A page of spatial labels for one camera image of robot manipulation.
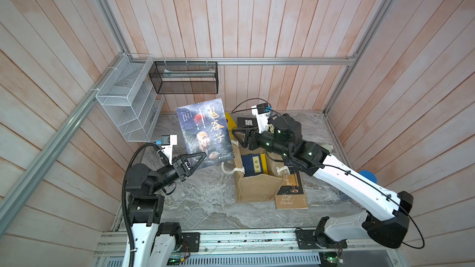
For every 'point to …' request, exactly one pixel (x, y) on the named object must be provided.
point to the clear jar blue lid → (369, 175)
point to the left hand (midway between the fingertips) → (205, 159)
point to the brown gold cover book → (290, 194)
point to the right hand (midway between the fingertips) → (236, 131)
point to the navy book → (252, 164)
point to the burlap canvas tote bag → (258, 188)
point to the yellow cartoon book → (231, 125)
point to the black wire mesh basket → (185, 77)
